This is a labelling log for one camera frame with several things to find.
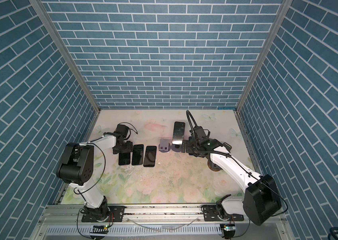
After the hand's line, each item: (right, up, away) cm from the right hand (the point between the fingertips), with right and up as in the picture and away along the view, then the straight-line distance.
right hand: (187, 145), depth 84 cm
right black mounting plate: (+11, -33, -11) cm, 36 cm away
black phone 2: (-5, +7, +9) cm, 12 cm away
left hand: (-39, -5, +13) cm, 41 cm away
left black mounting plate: (-37, -32, -12) cm, 50 cm away
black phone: (-23, -8, +9) cm, 26 cm away
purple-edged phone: (-38, -9, +6) cm, 40 cm away
